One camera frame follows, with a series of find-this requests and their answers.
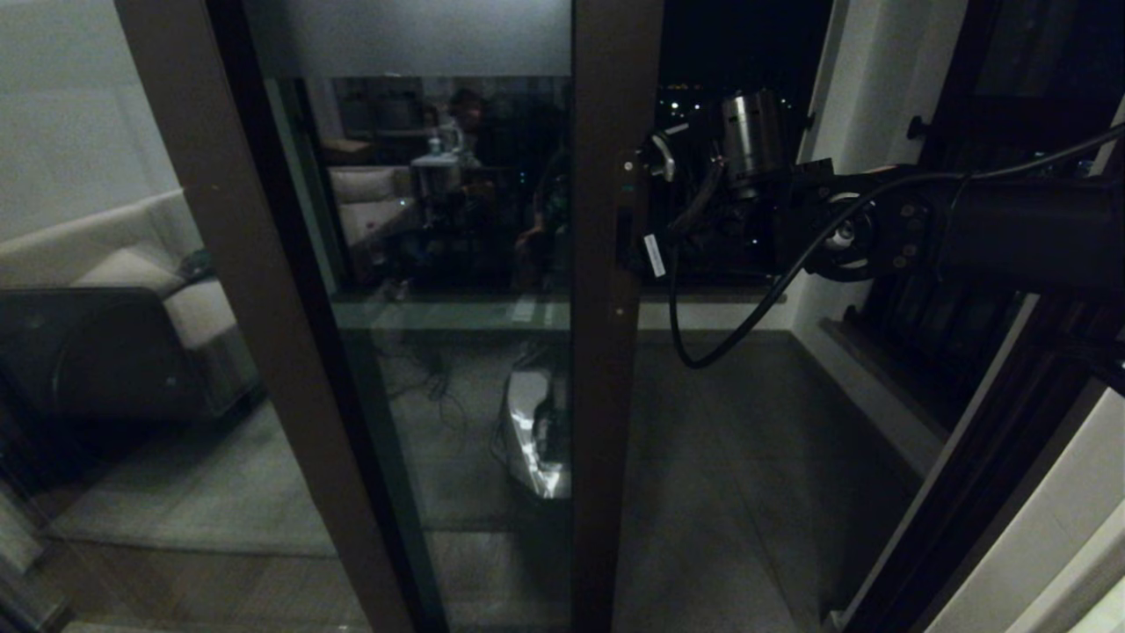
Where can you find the brown framed sliding glass door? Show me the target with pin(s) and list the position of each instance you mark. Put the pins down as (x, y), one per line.
(606, 440)

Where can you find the black metal balcony railing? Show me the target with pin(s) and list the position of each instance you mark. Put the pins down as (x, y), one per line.
(694, 105)

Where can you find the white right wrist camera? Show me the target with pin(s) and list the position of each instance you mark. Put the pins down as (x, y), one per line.
(665, 158)

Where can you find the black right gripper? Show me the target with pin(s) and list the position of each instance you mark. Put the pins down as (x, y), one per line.
(729, 233)

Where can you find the short stone window sill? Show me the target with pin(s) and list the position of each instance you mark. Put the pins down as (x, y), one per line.
(879, 378)

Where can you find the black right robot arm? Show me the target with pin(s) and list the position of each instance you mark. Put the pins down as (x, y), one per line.
(1028, 233)

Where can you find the brown framed fixed glass panel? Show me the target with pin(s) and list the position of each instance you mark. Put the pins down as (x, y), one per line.
(185, 70)

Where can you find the silver cylinder of right wrist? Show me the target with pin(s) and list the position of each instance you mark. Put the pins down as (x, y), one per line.
(753, 132)

